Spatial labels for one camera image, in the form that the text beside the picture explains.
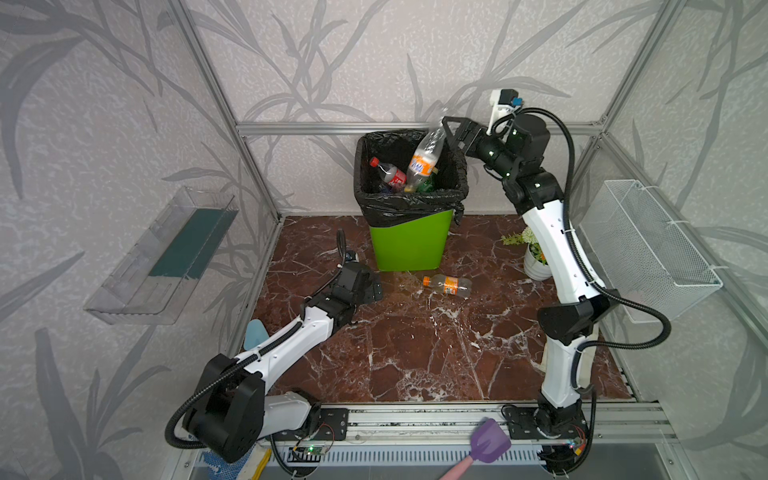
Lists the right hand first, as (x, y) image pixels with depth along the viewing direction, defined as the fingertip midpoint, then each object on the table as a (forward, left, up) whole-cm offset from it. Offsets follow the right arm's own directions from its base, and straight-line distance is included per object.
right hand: (459, 111), depth 66 cm
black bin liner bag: (-11, +18, -18) cm, 28 cm away
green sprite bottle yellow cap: (+11, +5, -31) cm, 33 cm away
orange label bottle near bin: (-16, -1, -49) cm, 51 cm away
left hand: (-17, +23, -40) cm, 50 cm away
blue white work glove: (-63, +54, -51) cm, 97 cm away
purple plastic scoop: (-57, -7, -52) cm, 78 cm away
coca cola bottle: (+14, +17, -29) cm, 36 cm away
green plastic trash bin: (-5, +10, -43) cm, 44 cm away
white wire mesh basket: (-26, -39, -19) cm, 50 cm away
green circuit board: (-59, +37, -54) cm, 88 cm away
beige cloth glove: (-37, -39, -54) cm, 77 cm away
